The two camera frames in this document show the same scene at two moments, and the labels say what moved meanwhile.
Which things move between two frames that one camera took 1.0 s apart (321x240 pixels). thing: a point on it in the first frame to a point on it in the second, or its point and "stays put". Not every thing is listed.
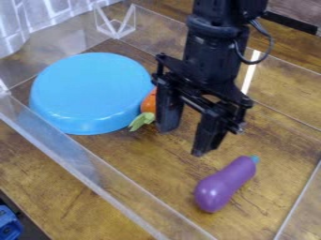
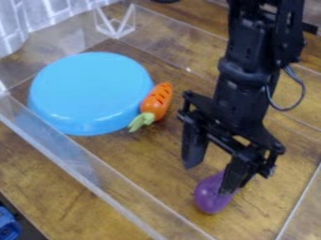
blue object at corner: x=11 y=230 stays put
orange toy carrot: x=149 y=109 stays put
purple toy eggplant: x=217 y=187 stays put
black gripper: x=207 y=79 to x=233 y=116
